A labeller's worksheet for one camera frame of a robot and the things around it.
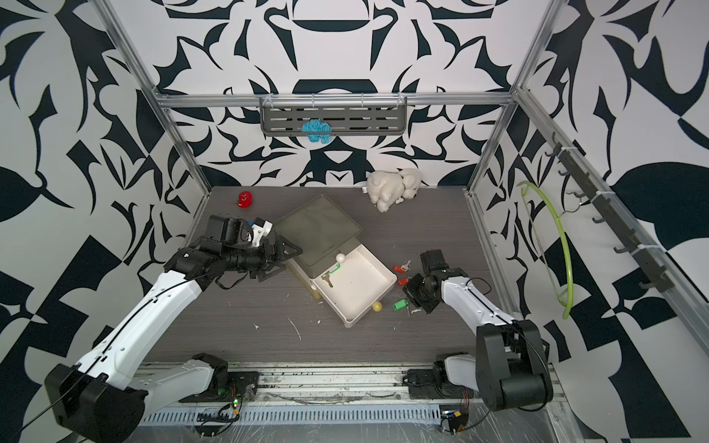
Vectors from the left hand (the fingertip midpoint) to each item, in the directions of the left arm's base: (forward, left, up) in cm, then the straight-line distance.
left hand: (293, 254), depth 73 cm
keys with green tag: (-6, -31, -22) cm, 39 cm away
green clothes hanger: (+8, -67, +10) cm, 68 cm away
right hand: (-2, -32, -20) cm, 38 cm away
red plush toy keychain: (+38, +26, -19) cm, 50 cm away
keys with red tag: (+7, -33, -23) cm, 41 cm away
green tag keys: (+1, -8, -14) cm, 16 cm away
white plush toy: (+37, -30, -14) cm, 50 cm away
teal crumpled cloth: (+41, -6, +11) cm, 43 cm away
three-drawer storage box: (+8, -8, -3) cm, 12 cm away
